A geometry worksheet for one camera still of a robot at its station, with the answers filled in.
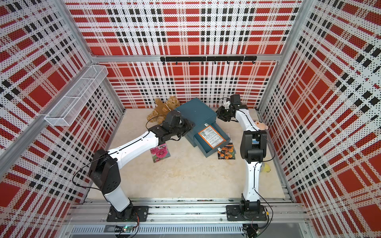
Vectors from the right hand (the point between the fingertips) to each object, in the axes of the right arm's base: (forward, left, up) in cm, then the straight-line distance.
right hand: (217, 113), depth 98 cm
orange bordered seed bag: (-13, +5, -7) cm, 16 cm away
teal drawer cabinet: (-3, +10, +1) cm, 10 cm away
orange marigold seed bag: (-22, -6, -14) cm, 27 cm away
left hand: (-15, +14, +6) cm, 21 cm away
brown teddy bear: (+11, +40, -6) cm, 42 cm away
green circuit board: (-63, +47, -12) cm, 79 cm away
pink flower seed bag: (-22, +38, -14) cm, 46 cm away
